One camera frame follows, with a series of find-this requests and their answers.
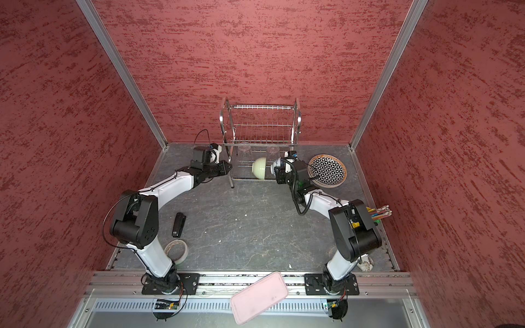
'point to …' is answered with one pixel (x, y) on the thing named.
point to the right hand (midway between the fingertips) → (276, 170)
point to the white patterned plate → (327, 171)
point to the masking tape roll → (177, 250)
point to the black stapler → (178, 225)
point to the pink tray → (258, 296)
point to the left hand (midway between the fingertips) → (231, 169)
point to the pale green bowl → (258, 167)
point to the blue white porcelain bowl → (279, 162)
